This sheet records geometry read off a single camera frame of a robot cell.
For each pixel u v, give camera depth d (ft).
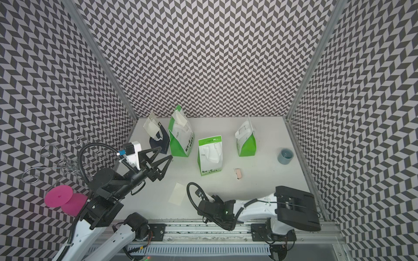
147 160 1.99
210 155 2.53
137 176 1.69
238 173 2.93
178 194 2.83
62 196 1.77
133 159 1.65
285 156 3.05
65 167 2.26
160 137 3.02
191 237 2.37
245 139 2.79
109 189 1.46
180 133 2.96
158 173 1.70
